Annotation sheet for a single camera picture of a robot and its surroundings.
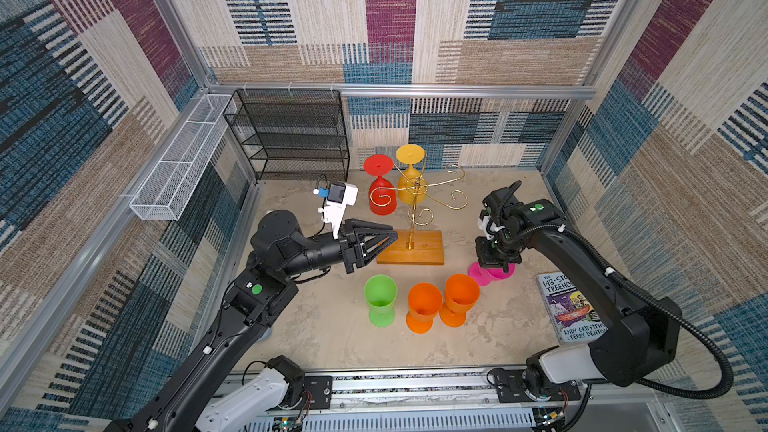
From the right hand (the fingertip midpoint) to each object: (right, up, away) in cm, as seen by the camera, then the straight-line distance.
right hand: (485, 268), depth 77 cm
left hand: (-24, +11, -24) cm, 36 cm away
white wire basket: (-92, +20, +14) cm, 95 cm away
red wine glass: (-26, +19, +4) cm, 33 cm away
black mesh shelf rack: (-60, +41, +34) cm, 80 cm away
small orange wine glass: (-16, -8, -2) cm, 18 cm away
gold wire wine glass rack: (-16, +2, +20) cm, 25 cm away
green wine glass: (-27, -7, +3) cm, 28 cm away
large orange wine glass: (-6, -6, +1) cm, 9 cm away
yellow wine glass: (-19, +20, -3) cm, 28 cm away
